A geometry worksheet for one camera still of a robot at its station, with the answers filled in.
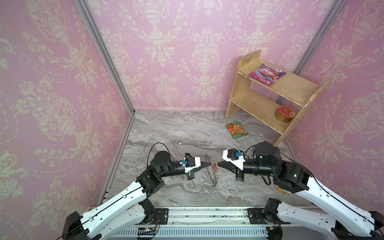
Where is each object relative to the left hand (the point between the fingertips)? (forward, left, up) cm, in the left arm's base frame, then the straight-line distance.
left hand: (209, 165), depth 60 cm
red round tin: (+34, -45, -4) cm, 57 cm away
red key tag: (0, -3, -1) cm, 3 cm away
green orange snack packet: (+42, -24, -29) cm, 56 cm away
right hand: (+1, -5, 0) cm, 5 cm away
